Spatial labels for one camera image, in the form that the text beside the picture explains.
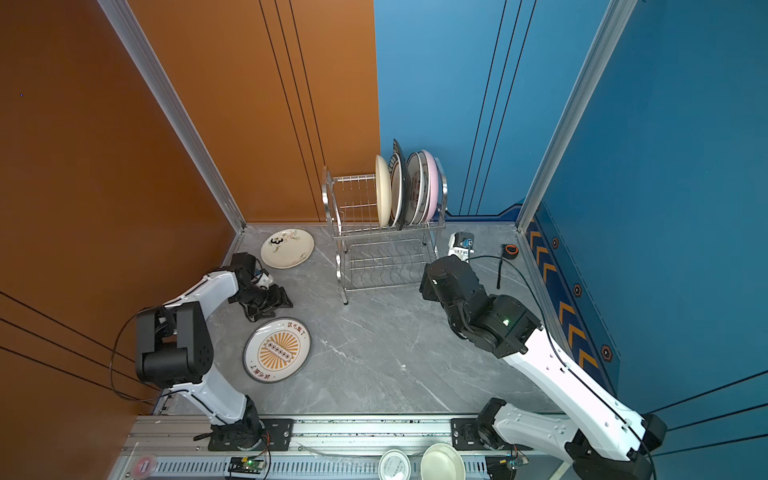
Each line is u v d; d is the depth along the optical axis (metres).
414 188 0.74
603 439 0.36
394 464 0.64
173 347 0.48
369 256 1.07
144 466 0.70
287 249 1.13
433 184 0.71
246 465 0.71
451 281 0.44
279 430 0.74
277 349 0.87
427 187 0.71
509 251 1.08
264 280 0.89
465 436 0.72
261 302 0.80
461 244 0.54
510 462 0.70
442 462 0.70
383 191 0.70
